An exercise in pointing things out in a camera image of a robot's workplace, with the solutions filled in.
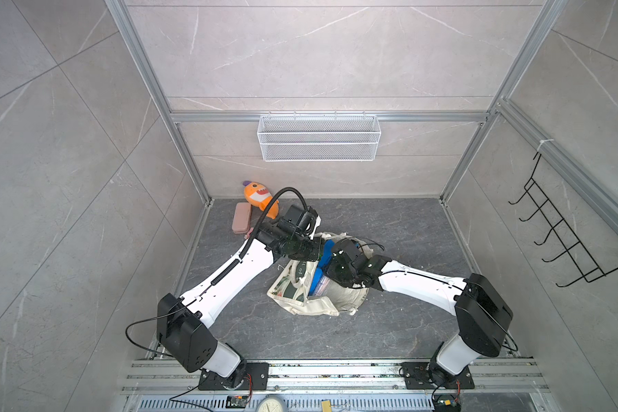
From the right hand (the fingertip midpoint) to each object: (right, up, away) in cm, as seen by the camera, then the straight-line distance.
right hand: (326, 271), depth 85 cm
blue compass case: (-3, -3, -4) cm, 6 cm away
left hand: (0, +8, -9) cm, 12 cm away
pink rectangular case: (-37, +18, +27) cm, 49 cm away
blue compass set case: (-1, +8, -19) cm, 21 cm away
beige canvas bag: (-11, -3, -7) cm, 14 cm away
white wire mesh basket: (-4, +50, +16) cm, 53 cm away
